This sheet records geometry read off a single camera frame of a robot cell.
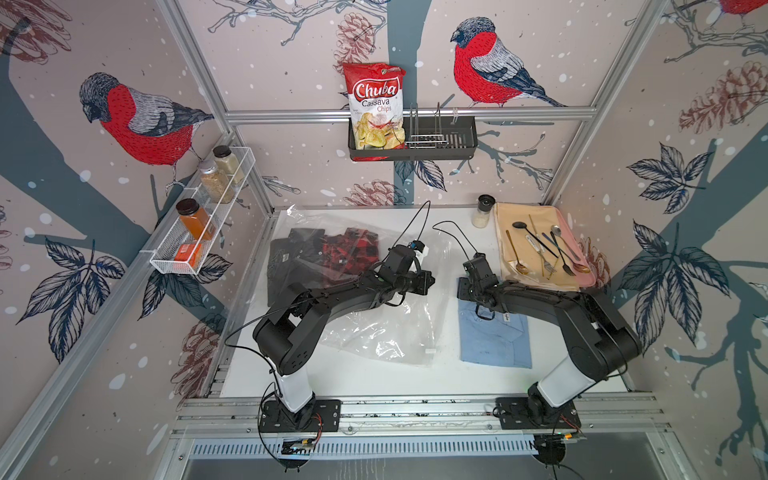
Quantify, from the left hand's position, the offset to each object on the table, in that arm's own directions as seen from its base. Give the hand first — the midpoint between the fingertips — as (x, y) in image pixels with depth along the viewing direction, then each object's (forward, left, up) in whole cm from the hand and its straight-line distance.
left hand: (441, 276), depth 86 cm
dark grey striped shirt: (+11, +49, -9) cm, 51 cm away
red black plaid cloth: (+16, +28, -9) cm, 33 cm away
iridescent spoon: (+26, -48, -11) cm, 56 cm away
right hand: (+3, -10, -11) cm, 15 cm away
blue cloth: (-15, -15, -9) cm, 23 cm away
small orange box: (-6, +61, +21) cm, 65 cm away
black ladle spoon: (+30, -37, -11) cm, 49 cm away
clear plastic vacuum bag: (-12, +14, -12) cm, 22 cm away
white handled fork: (+18, -40, -11) cm, 45 cm away
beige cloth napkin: (+34, -44, -11) cm, 57 cm away
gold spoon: (+11, -30, -11) cm, 33 cm away
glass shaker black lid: (+31, -20, -1) cm, 37 cm away
